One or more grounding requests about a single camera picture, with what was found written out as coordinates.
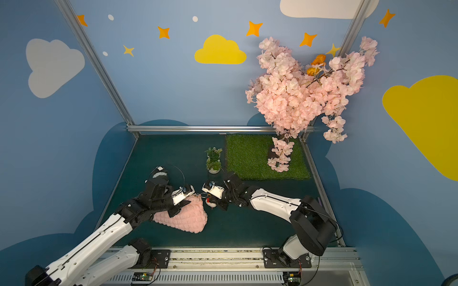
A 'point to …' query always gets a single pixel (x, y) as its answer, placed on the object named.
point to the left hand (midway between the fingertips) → (187, 195)
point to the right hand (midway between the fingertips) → (213, 196)
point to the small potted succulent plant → (213, 163)
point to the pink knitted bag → (192, 217)
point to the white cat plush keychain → (212, 205)
